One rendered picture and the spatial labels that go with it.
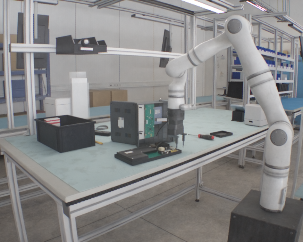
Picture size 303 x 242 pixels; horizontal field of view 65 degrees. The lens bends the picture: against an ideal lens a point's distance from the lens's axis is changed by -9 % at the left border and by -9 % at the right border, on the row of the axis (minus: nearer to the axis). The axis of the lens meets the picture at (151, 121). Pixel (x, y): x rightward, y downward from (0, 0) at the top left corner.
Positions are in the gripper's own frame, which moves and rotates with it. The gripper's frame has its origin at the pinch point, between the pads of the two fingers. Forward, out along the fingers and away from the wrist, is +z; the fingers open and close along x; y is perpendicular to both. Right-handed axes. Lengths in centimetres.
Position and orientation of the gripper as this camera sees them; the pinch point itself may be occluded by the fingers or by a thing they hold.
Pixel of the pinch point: (180, 148)
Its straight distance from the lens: 117.1
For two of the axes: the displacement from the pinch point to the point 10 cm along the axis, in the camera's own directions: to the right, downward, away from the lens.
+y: -7.8, -1.1, 6.1
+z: 0.0, 9.8, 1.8
